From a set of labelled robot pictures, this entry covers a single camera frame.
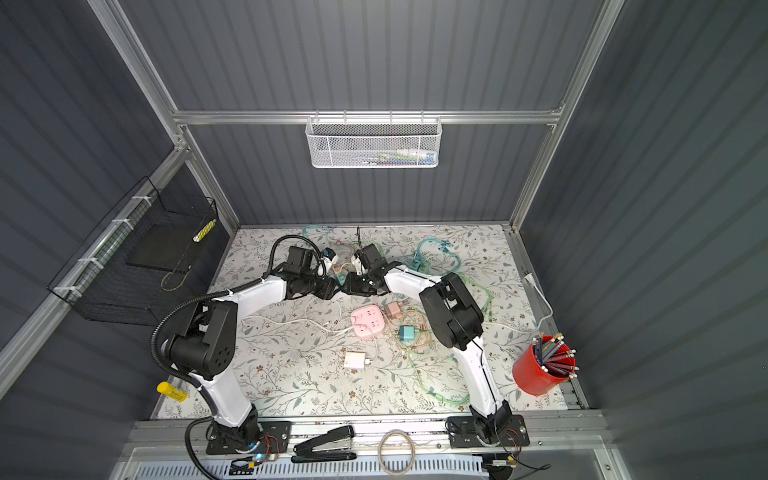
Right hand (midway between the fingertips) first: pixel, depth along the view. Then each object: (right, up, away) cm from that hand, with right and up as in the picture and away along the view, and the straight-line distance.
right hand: (348, 291), depth 98 cm
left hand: (-5, +3, 0) cm, 5 cm away
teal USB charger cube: (+19, -12, -8) cm, 24 cm away
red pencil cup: (+52, -21, -18) cm, 59 cm away
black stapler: (0, -34, -27) cm, 43 cm away
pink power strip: (+7, -8, -6) cm, 13 cm away
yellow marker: (-42, -23, -22) cm, 53 cm away
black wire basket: (-47, +12, -22) cm, 54 cm away
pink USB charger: (+15, -6, -3) cm, 16 cm away
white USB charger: (+4, -18, -12) cm, 23 cm away
